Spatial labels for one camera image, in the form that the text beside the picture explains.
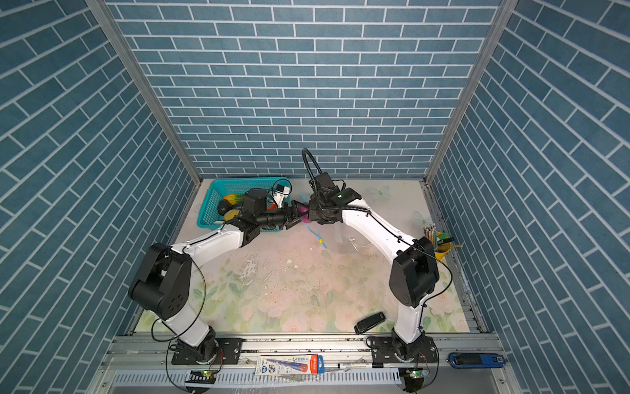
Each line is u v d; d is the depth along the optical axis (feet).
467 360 2.22
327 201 2.10
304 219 2.65
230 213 3.33
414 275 1.54
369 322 2.50
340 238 3.16
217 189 3.48
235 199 3.57
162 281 1.52
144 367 2.41
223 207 3.45
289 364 2.32
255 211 2.29
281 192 2.66
